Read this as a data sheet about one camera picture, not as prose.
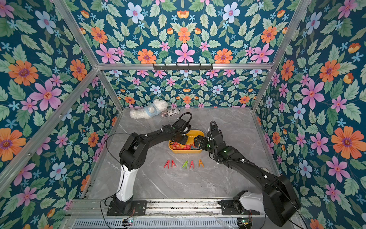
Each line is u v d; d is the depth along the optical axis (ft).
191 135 2.97
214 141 2.01
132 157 1.80
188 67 3.03
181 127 2.65
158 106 3.63
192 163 2.91
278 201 1.31
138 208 2.41
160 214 2.37
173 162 2.95
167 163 2.95
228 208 2.37
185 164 2.90
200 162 2.90
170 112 3.74
